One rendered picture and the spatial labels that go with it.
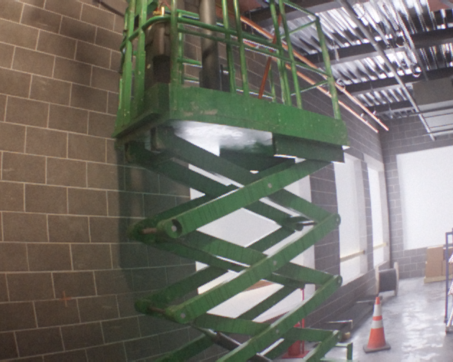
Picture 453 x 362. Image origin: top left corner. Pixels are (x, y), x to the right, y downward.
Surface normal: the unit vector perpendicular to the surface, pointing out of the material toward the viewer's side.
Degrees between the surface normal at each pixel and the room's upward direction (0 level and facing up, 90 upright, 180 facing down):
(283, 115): 90
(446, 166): 90
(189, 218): 90
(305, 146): 90
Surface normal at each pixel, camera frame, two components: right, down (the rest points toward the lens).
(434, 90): -0.58, -0.07
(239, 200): 0.62, -0.14
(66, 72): 0.81, -0.14
